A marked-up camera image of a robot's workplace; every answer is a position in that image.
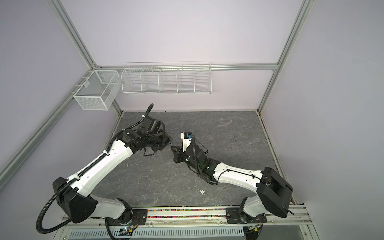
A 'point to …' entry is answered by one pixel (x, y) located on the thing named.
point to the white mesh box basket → (99, 90)
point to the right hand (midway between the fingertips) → (170, 149)
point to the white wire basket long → (166, 78)
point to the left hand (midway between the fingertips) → (172, 142)
